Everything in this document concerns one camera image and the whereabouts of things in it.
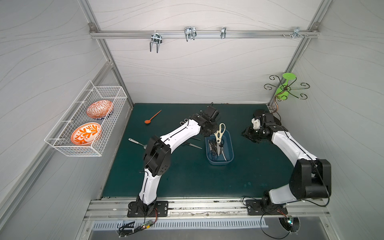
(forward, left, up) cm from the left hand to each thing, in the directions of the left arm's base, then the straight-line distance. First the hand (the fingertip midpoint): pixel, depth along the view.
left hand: (217, 129), depth 87 cm
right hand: (0, -16, -2) cm, 17 cm away
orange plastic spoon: (+17, +48, -14) cm, 53 cm away
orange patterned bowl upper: (-2, +60, +18) cm, 63 cm away
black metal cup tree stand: (+21, -31, +16) cm, 41 cm away
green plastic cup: (+18, -38, +15) cm, 45 cm away
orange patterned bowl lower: (-17, +60, +19) cm, 65 cm away
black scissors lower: (-1, +20, -15) cm, 25 cm away
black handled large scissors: (-6, -4, -14) cm, 16 cm away
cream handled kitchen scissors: (-3, -1, -1) cm, 3 cm away
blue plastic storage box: (-10, -1, -4) cm, 11 cm away
